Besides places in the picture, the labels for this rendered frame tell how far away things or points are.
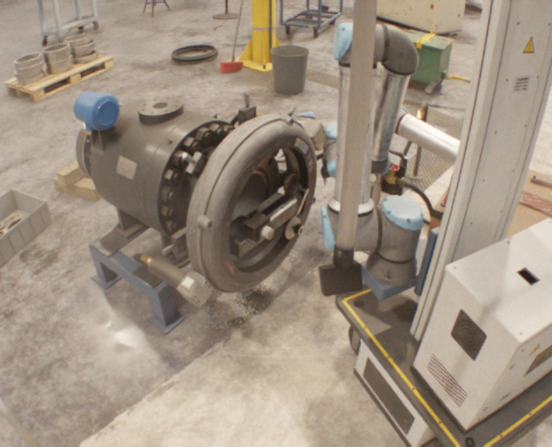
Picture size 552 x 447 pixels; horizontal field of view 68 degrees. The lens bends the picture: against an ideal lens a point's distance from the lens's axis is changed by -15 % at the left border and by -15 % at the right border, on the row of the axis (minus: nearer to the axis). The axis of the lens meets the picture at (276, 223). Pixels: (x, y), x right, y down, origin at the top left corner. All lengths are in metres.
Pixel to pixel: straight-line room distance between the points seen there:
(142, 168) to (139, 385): 0.94
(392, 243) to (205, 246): 0.65
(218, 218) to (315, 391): 0.87
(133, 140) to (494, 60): 1.49
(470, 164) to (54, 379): 1.93
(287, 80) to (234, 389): 3.21
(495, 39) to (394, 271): 0.85
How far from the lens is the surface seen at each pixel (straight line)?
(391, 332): 1.88
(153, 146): 1.99
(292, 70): 4.53
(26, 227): 3.08
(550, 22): 1.45
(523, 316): 1.35
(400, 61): 1.39
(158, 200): 1.95
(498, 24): 1.24
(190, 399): 2.05
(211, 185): 1.63
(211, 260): 1.73
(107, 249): 2.41
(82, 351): 2.33
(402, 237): 1.54
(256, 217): 1.78
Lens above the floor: 1.74
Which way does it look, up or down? 38 degrees down
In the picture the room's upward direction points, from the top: straight up
